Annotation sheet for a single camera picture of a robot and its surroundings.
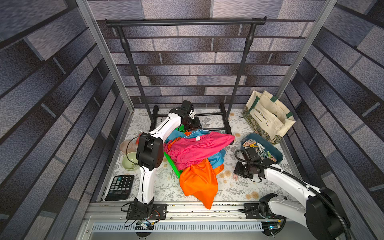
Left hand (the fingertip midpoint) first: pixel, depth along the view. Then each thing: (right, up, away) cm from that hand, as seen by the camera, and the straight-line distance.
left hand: (201, 126), depth 92 cm
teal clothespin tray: (+42, -15, +3) cm, 45 cm away
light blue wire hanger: (-3, -5, +2) cm, 6 cm away
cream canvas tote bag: (+42, +5, -3) cm, 43 cm away
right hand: (+19, -26, -6) cm, 33 cm away
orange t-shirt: (-2, -27, -19) cm, 33 cm away
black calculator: (-44, -34, -13) cm, 57 cm away
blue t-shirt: (+9, -18, -11) cm, 23 cm away
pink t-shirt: (-3, -13, -7) cm, 14 cm away
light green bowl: (-28, -13, -37) cm, 49 cm away
